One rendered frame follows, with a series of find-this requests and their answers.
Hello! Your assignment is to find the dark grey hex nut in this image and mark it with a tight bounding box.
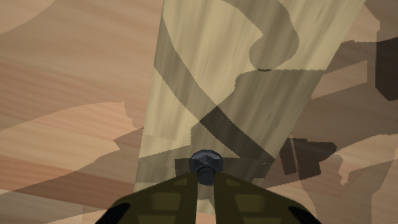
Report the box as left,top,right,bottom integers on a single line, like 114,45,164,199
189,150,223,176

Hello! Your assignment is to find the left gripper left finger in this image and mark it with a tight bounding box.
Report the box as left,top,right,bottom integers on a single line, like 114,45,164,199
109,172,198,224

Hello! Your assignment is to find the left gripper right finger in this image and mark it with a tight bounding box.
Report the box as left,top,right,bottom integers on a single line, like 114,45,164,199
214,173,309,224

